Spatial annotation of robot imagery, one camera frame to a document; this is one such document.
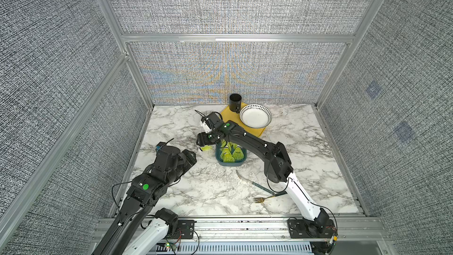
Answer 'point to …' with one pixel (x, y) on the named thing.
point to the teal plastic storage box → (236, 163)
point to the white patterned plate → (255, 115)
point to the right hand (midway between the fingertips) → (199, 137)
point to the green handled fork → (261, 199)
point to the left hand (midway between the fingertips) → (195, 156)
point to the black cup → (235, 102)
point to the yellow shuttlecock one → (230, 151)
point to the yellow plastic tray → (228, 115)
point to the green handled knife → (253, 183)
